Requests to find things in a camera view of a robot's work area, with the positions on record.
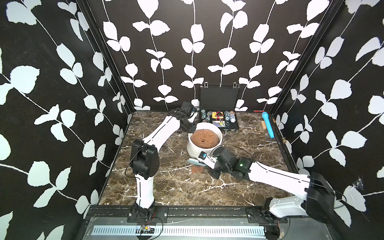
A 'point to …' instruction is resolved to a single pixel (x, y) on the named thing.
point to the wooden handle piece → (263, 124)
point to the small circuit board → (144, 229)
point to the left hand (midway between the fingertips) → (194, 126)
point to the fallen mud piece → (197, 169)
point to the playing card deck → (219, 123)
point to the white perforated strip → (180, 230)
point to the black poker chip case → (219, 105)
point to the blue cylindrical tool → (266, 118)
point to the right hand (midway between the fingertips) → (204, 163)
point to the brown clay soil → (204, 138)
